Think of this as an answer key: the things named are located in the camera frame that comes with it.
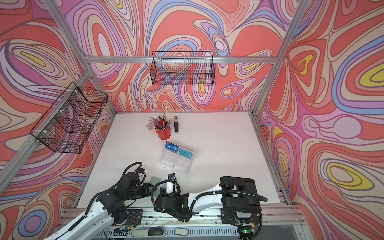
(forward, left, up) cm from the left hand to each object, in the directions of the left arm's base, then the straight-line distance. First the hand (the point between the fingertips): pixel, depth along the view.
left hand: (158, 188), depth 80 cm
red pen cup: (+34, 0, +9) cm, 35 cm away
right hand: (-2, -4, 0) cm, 5 cm away
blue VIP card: (+22, -6, +7) cm, 24 cm away
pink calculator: (+43, +12, 0) cm, 45 cm away
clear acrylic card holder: (+17, -9, +3) cm, 20 cm away
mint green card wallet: (+5, +4, -3) cm, 7 cm away
